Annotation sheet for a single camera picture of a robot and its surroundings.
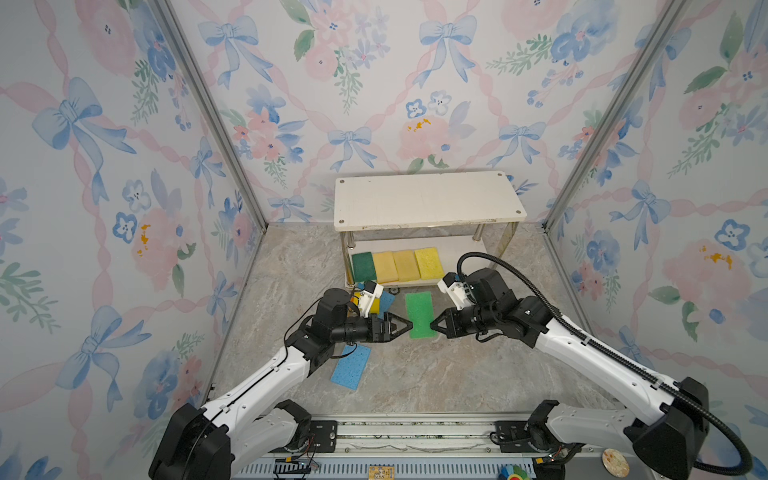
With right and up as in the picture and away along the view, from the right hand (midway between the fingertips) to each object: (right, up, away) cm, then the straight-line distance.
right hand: (431, 323), depth 74 cm
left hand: (-7, 0, -2) cm, 7 cm away
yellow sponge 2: (-5, +14, +24) cm, 28 cm away
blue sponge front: (-21, -15, +10) cm, 28 cm away
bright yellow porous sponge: (+3, +14, +25) cm, 29 cm away
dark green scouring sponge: (-19, +13, +24) cm, 33 cm away
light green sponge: (-2, +2, +1) cm, 3 cm away
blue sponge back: (-11, +2, +24) cm, 27 cm away
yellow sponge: (-11, +13, +23) cm, 29 cm away
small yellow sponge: (-14, +5, -4) cm, 15 cm away
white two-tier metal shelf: (-8, +25, +23) cm, 35 cm away
